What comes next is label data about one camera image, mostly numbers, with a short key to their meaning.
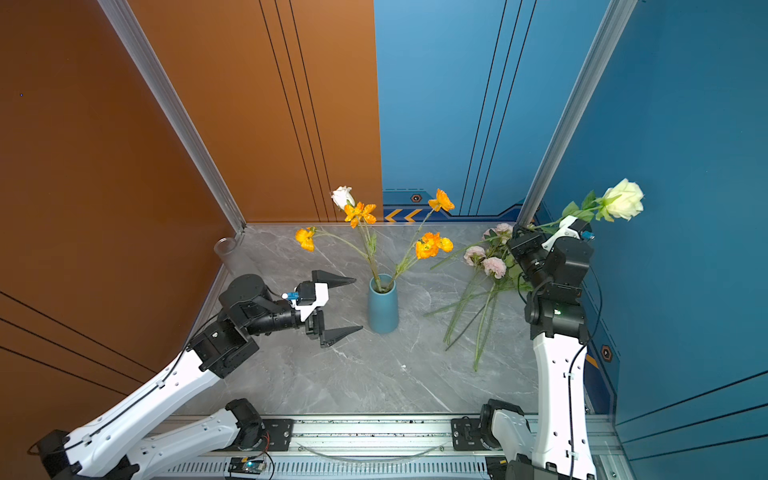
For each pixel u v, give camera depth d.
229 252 1.06
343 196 0.67
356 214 0.66
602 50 0.74
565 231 0.57
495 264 0.99
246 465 0.71
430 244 0.66
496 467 0.71
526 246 0.58
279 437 0.74
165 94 0.83
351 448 0.72
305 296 0.46
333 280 0.58
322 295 0.47
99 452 0.39
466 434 0.72
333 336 0.54
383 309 0.81
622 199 0.54
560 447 0.37
